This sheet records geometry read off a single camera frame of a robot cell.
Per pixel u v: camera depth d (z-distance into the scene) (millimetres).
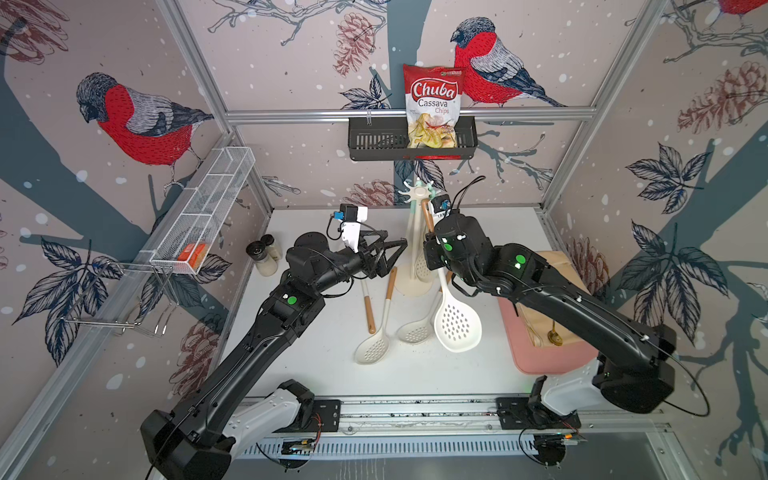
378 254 527
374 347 854
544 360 835
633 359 392
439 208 553
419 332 867
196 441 371
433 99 823
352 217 551
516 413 732
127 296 566
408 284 996
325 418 728
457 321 661
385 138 1008
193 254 649
